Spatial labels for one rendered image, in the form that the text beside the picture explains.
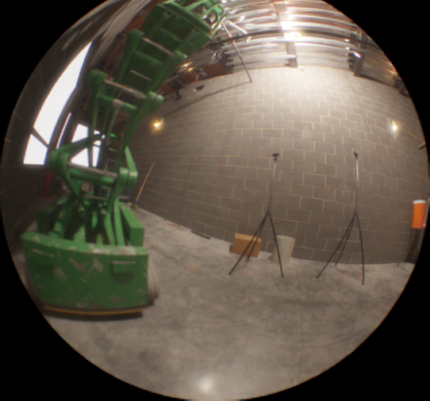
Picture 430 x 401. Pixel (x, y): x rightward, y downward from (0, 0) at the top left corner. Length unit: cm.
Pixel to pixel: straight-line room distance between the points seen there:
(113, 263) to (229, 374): 71
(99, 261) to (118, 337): 44
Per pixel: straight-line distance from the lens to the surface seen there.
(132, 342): 85
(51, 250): 65
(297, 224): 237
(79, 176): 85
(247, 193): 244
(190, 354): 83
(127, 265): 63
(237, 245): 205
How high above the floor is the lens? 76
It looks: 5 degrees up
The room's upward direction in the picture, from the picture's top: 11 degrees clockwise
